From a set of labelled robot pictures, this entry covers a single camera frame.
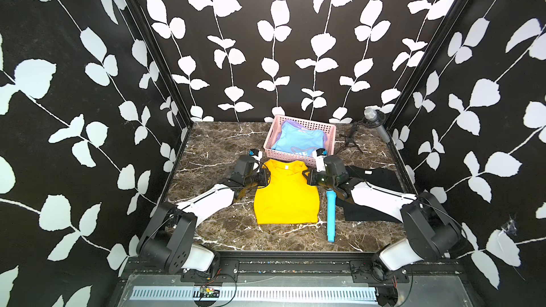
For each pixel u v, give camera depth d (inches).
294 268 29.5
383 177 40.0
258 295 27.6
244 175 27.1
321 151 31.5
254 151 31.5
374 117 35.2
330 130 44.4
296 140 43.0
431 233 17.5
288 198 34.9
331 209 34.5
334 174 27.1
